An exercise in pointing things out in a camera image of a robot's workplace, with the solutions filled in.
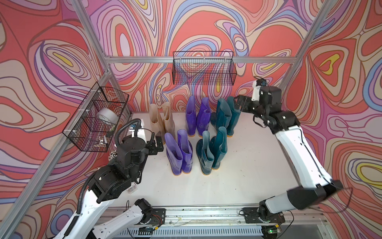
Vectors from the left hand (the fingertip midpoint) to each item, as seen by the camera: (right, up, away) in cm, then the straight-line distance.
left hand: (152, 133), depth 60 cm
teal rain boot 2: (+35, +8, +33) cm, 49 cm away
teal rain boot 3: (+41, +10, +25) cm, 49 cm away
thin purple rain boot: (+16, +8, +26) cm, 31 cm away
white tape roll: (-26, +8, +15) cm, 31 cm away
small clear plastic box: (-17, -32, +22) cm, 43 cm away
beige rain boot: (-3, +5, +21) cm, 21 cm away
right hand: (+41, +14, +12) cm, 44 cm away
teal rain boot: (+29, -5, +11) cm, 32 cm away
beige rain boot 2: (+2, +3, +24) cm, 25 cm away
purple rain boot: (+23, +8, +26) cm, 36 cm away
